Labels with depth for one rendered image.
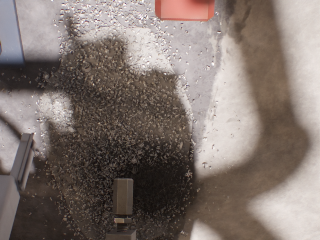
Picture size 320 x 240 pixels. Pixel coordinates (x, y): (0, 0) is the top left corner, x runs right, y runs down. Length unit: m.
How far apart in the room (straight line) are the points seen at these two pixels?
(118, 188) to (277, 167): 0.42
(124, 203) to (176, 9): 0.43
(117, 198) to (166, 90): 0.27
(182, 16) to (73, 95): 0.66
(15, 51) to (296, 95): 0.44
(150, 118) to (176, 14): 0.67
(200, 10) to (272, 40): 0.60
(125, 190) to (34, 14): 0.31
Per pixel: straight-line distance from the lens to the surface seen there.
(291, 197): 1.02
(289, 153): 0.92
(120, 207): 0.59
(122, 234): 0.56
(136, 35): 0.76
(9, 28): 0.78
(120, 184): 0.59
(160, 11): 0.18
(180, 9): 0.18
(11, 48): 0.80
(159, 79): 0.80
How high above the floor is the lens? 0.64
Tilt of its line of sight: 48 degrees down
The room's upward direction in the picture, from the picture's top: 177 degrees counter-clockwise
